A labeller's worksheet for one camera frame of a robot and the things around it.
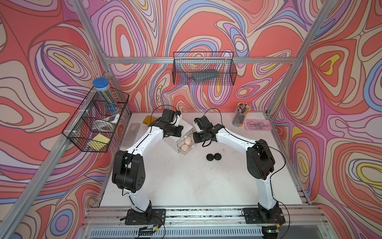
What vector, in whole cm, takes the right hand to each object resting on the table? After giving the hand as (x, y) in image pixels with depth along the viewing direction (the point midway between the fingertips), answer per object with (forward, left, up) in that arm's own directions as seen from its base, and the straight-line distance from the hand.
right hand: (196, 140), depth 94 cm
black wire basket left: (-4, +53, +23) cm, 58 cm away
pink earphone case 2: (-4, +8, -1) cm, 9 cm away
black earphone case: (-8, -9, -7) cm, 14 cm away
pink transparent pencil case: (+18, -48, -8) cm, 52 cm away
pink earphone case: (0, +6, 0) cm, 6 cm away
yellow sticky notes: (-17, +43, +26) cm, 53 cm away
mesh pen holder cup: (+19, -32, -2) cm, 38 cm away
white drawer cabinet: (-4, +15, +7) cm, 17 cm away
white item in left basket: (-2, +42, +25) cm, 49 cm away
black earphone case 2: (-8, -13, -6) cm, 17 cm away
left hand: (+3, +9, +7) cm, 12 cm away
